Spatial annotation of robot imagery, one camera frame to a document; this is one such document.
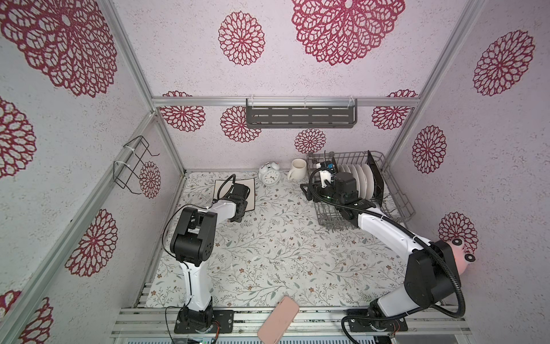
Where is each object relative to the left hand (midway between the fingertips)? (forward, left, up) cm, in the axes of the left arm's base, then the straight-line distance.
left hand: (243, 209), depth 103 cm
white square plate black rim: (+1, +6, +16) cm, 17 cm away
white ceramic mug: (+20, -28, +6) cm, 35 cm away
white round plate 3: (+5, -55, +14) cm, 57 cm away
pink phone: (-49, -16, +2) cm, 51 cm away
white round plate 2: (+10, -52, +15) cm, 55 cm away
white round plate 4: (+6, -59, +13) cm, 60 cm away
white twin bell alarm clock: (+17, -13, +7) cm, 22 cm away
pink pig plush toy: (-31, -79, +16) cm, 86 cm away
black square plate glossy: (+4, -62, +13) cm, 63 cm away
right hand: (-2, -28, +23) cm, 37 cm away
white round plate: (+12, -48, +15) cm, 52 cm away
